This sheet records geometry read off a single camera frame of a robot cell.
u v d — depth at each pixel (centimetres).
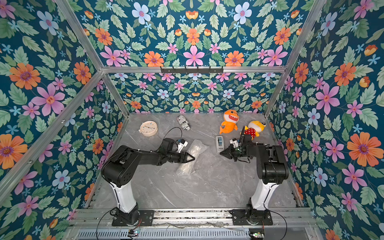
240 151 84
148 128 108
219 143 99
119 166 51
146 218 74
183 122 111
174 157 83
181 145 89
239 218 73
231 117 108
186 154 86
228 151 85
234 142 93
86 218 75
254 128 104
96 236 69
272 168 49
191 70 93
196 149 91
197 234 77
